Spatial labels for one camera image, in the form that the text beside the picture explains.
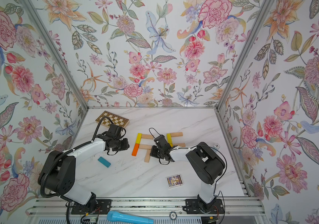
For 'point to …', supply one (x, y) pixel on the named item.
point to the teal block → (104, 162)
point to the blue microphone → (115, 216)
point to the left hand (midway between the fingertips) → (131, 144)
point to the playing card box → (174, 180)
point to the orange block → (135, 150)
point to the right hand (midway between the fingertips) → (150, 150)
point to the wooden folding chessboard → (116, 120)
